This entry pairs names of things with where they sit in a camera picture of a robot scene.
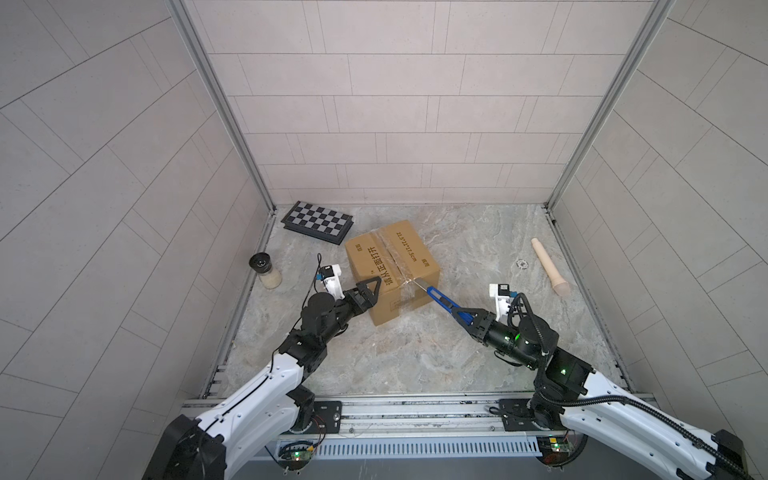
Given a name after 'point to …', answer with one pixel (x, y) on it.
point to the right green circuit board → (556, 450)
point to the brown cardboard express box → (397, 256)
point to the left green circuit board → (295, 455)
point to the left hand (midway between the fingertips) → (381, 284)
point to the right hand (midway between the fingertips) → (450, 321)
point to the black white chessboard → (317, 221)
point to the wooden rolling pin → (561, 287)
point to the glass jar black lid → (261, 263)
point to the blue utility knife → (444, 301)
